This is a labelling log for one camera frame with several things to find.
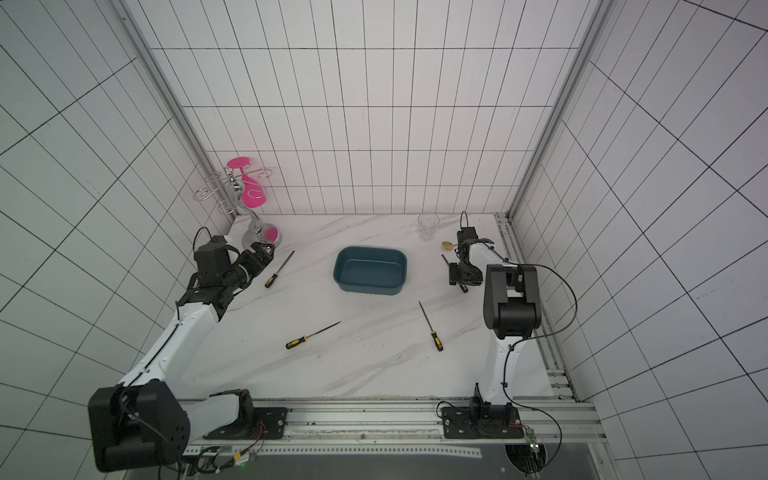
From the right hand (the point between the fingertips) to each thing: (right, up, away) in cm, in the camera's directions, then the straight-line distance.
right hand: (453, 277), depth 101 cm
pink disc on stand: (-74, +39, -3) cm, 83 cm away
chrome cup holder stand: (-71, +30, -11) cm, 78 cm away
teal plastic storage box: (-29, +2, +2) cm, 29 cm away
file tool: (-9, -16, -14) cm, 23 cm away
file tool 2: (-48, -16, -14) cm, 52 cm away
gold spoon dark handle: (0, +11, +9) cm, 14 cm away
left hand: (-58, +8, -17) cm, 61 cm away
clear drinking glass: (-8, +19, +10) cm, 23 cm away
